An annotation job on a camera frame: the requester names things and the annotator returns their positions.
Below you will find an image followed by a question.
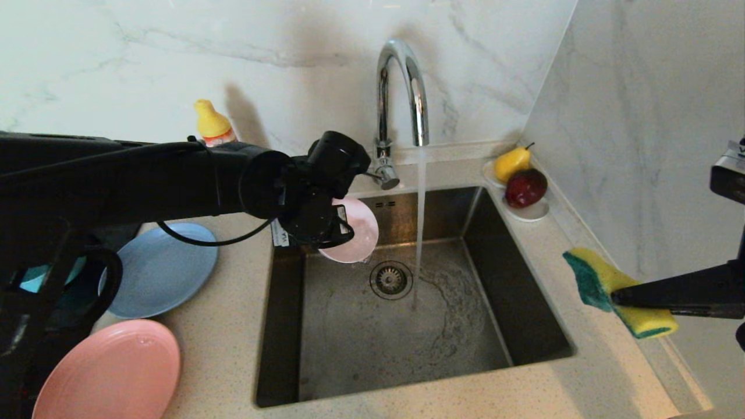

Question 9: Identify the small light pink plate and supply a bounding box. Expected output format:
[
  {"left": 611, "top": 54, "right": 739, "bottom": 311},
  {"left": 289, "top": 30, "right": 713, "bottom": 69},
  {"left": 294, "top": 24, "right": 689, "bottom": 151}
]
[{"left": 319, "top": 198, "right": 379, "bottom": 264}]

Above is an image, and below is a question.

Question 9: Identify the yellow sponge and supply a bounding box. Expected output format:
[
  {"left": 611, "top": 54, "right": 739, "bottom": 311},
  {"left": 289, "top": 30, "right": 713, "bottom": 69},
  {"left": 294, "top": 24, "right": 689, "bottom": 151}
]
[{"left": 563, "top": 247, "right": 679, "bottom": 339}]

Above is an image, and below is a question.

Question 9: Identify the orange yellow dish soap bottle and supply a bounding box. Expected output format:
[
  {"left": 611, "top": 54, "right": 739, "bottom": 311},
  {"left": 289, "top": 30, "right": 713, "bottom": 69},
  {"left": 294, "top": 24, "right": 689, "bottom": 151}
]
[{"left": 194, "top": 99, "right": 237, "bottom": 147}]

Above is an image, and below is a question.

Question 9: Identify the chrome gooseneck faucet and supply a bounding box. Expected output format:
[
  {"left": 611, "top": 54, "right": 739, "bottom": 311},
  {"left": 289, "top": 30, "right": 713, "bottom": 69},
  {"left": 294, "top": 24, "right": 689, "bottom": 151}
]
[{"left": 361, "top": 38, "right": 430, "bottom": 191}]

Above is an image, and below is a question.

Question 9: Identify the blue plate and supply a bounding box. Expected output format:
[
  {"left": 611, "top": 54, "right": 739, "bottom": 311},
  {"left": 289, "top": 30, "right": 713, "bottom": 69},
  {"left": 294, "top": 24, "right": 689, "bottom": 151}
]
[{"left": 99, "top": 222, "right": 219, "bottom": 319}]

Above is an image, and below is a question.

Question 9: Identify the teal bowl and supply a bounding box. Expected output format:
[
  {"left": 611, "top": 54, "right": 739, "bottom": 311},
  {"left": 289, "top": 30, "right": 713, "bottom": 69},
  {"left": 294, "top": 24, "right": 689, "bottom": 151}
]
[{"left": 19, "top": 256, "right": 88, "bottom": 294}]

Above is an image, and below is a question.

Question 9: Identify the stainless steel sink basin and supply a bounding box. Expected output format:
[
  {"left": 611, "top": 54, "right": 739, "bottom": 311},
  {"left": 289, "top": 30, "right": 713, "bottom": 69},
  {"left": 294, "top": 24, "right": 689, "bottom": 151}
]
[{"left": 254, "top": 186, "right": 577, "bottom": 408}]

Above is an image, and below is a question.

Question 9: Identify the round metal drain strainer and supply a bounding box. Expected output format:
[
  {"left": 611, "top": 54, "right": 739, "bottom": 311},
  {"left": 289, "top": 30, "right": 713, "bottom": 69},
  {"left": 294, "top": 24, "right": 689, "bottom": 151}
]
[{"left": 370, "top": 261, "right": 414, "bottom": 301}]

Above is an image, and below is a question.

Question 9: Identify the small white fruit dish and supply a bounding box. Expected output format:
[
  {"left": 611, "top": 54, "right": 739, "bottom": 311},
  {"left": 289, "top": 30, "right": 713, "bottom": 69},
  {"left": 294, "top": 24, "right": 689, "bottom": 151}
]
[{"left": 482, "top": 161, "right": 551, "bottom": 222}]

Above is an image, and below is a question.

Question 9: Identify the yellow pear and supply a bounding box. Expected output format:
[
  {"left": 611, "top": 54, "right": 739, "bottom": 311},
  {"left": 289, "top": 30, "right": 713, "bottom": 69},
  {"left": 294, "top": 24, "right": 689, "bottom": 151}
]
[{"left": 495, "top": 143, "right": 535, "bottom": 183}]

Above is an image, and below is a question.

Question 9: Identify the dark red apple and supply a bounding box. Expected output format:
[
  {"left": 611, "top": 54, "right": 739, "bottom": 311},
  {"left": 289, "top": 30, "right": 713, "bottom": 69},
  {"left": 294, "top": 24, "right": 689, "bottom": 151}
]
[{"left": 505, "top": 168, "right": 549, "bottom": 208}]

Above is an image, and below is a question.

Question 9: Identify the large pink plate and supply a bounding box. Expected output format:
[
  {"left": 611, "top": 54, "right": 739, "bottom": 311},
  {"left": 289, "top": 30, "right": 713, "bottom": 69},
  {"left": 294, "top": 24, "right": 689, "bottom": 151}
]
[{"left": 32, "top": 319, "right": 181, "bottom": 419}]

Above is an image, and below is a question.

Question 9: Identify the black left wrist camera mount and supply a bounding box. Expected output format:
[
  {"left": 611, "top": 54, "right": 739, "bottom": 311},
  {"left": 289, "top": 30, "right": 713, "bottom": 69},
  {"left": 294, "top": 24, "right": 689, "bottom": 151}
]
[{"left": 306, "top": 131, "right": 371, "bottom": 198}]

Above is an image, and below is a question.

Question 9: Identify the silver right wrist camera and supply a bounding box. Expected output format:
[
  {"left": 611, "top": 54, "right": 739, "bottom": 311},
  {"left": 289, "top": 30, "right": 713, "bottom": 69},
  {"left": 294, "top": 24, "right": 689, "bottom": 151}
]
[{"left": 710, "top": 140, "right": 745, "bottom": 204}]

